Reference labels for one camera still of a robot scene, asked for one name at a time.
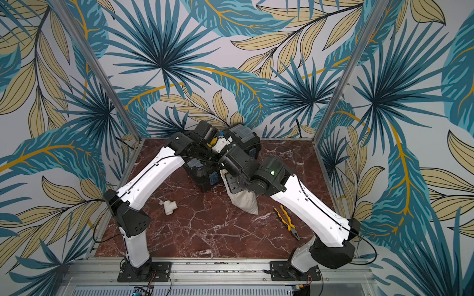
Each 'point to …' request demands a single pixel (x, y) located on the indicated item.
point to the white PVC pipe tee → (170, 206)
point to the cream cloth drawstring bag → (244, 200)
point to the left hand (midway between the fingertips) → (228, 167)
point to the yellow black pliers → (291, 226)
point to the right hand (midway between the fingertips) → (225, 187)
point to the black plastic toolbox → (207, 176)
